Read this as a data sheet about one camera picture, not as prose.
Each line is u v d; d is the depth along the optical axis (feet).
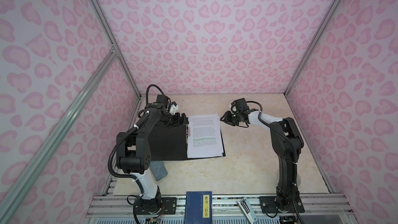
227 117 2.96
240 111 2.70
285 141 1.78
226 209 2.38
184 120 2.69
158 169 2.69
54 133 1.81
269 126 1.80
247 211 2.31
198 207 2.37
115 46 2.98
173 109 2.83
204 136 3.19
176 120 2.64
